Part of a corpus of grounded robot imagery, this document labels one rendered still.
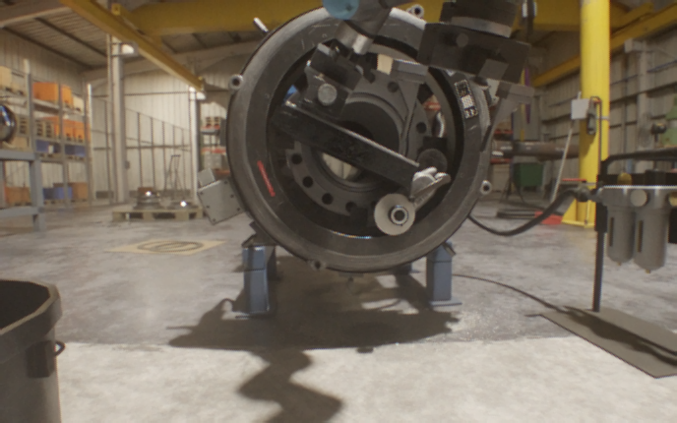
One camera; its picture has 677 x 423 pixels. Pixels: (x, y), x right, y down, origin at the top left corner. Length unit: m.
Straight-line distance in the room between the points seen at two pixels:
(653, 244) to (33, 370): 1.28
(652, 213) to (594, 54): 3.52
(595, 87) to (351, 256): 3.92
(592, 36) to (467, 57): 4.22
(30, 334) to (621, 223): 1.31
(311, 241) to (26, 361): 0.66
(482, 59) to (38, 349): 0.54
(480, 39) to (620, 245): 0.94
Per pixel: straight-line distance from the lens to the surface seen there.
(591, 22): 4.73
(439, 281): 1.39
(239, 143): 0.90
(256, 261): 1.27
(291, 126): 0.88
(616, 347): 1.25
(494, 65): 0.45
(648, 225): 1.22
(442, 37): 0.46
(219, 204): 0.94
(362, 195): 1.03
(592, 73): 4.56
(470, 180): 1.00
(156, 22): 14.11
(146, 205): 5.74
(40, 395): 0.43
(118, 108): 13.35
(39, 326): 0.39
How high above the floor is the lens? 0.48
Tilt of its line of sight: 5 degrees down
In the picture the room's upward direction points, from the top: 1 degrees counter-clockwise
